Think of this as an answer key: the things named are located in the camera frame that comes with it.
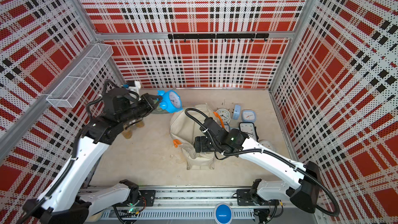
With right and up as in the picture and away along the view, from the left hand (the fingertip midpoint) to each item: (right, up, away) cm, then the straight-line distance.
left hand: (164, 98), depth 65 cm
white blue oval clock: (+46, -11, +36) cm, 60 cm away
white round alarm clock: (+30, -9, +36) cm, 48 cm away
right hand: (+17, -22, +7) cm, 29 cm away
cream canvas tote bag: (+5, -16, +27) cm, 32 cm away
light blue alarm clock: (+38, -8, +33) cm, 51 cm away
